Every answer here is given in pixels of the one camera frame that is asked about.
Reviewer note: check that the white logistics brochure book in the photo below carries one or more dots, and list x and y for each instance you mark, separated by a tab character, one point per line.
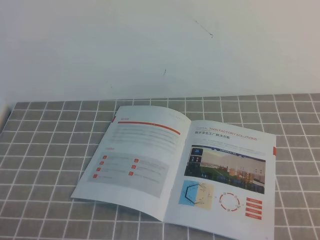
211	176

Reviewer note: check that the grey checked tablecloth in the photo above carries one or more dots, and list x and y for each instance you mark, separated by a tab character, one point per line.
46	146

